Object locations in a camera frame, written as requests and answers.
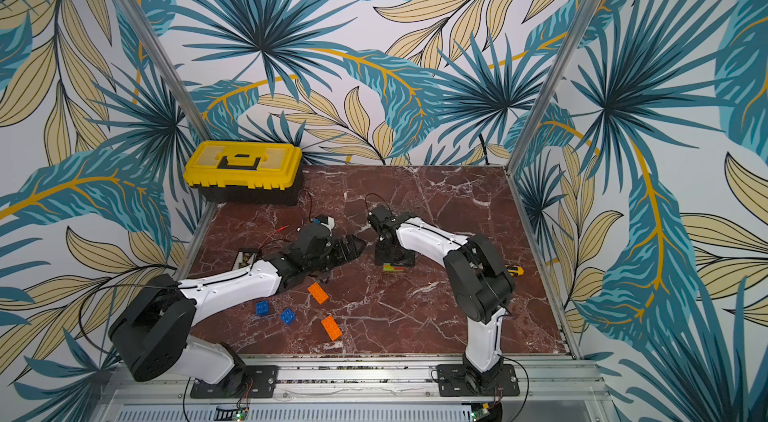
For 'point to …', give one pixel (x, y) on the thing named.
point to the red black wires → (283, 228)
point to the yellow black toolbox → (249, 173)
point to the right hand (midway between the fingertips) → (391, 260)
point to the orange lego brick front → (332, 328)
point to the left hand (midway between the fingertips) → (356, 252)
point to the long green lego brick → (389, 267)
